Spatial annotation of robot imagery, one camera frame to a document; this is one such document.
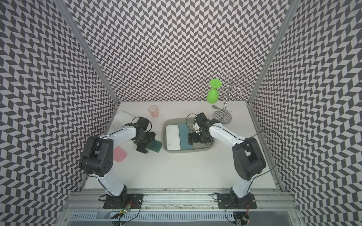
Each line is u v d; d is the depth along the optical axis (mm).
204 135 735
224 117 1027
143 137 798
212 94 876
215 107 1178
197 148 904
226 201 725
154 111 1033
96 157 477
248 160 462
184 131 1000
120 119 1088
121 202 646
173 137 961
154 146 912
